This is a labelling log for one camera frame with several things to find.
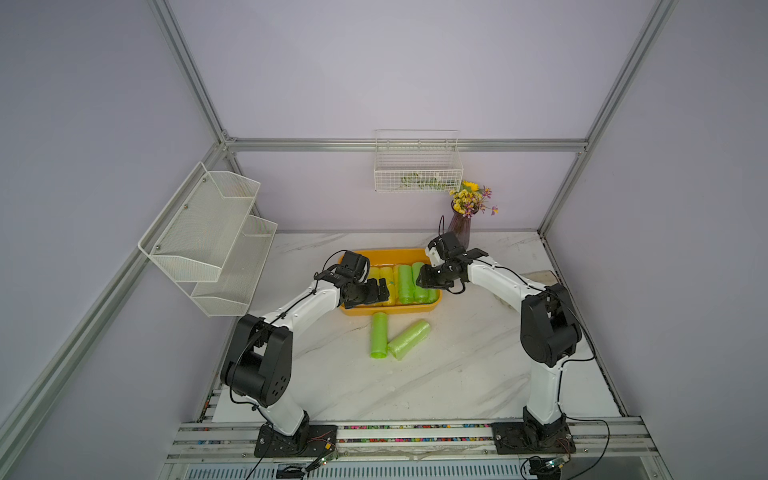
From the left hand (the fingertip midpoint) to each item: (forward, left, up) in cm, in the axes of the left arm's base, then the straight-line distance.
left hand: (375, 298), depth 90 cm
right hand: (+6, -15, -1) cm, 16 cm away
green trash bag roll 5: (-11, -9, -6) cm, 16 cm away
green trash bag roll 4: (-9, -1, -6) cm, 11 cm away
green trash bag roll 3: (+3, -18, -2) cm, 19 cm away
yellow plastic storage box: (+24, -6, -8) cm, 25 cm away
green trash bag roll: (+6, -9, 0) cm, 11 cm away
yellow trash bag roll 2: (+13, +1, -4) cm, 13 cm away
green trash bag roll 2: (+2, -14, -1) cm, 14 cm away
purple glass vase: (+28, -29, +5) cm, 41 cm away
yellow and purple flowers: (+30, -31, +15) cm, 45 cm away
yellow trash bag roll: (+13, -4, -4) cm, 14 cm away
